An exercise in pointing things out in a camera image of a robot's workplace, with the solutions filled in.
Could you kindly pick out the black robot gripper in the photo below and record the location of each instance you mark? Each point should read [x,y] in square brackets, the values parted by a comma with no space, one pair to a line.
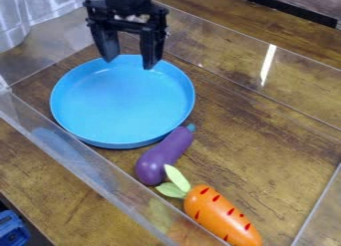
[133,16]

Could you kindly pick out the blue round tray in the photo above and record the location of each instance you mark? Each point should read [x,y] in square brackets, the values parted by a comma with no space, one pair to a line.
[116,105]

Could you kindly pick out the purple toy eggplant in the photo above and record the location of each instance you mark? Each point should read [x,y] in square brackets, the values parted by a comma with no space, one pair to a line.
[164,153]

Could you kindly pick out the white curtain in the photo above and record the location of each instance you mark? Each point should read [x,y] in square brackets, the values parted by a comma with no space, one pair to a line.
[21,14]

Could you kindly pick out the dark wooden furniture edge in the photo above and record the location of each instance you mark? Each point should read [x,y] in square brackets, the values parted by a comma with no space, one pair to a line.
[298,12]

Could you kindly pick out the orange toy carrot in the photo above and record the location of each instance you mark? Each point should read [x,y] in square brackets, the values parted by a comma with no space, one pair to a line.
[210,210]

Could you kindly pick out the blue plastic object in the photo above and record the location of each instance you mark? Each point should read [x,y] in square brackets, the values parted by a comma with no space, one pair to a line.
[13,231]

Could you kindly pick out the clear acrylic enclosure wall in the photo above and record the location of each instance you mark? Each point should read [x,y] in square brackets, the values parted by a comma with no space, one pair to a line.
[266,73]

